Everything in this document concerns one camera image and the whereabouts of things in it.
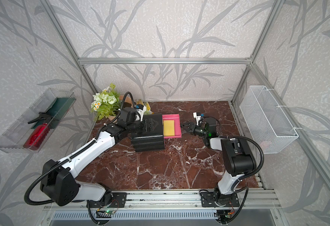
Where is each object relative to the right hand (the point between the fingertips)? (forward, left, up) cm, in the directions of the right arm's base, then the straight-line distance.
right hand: (182, 125), depth 88 cm
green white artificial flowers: (+6, +43, +15) cm, 46 cm away
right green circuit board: (-45, -22, -16) cm, 53 cm away
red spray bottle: (-20, +62, +22) cm, 69 cm away
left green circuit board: (-43, +38, -13) cm, 59 cm away
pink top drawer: (+9, +4, -2) cm, 10 cm away
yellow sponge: (-2, +8, +1) cm, 8 cm away
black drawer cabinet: (-11, +17, +2) cm, 20 cm away
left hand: (-3, +17, +7) cm, 19 cm away
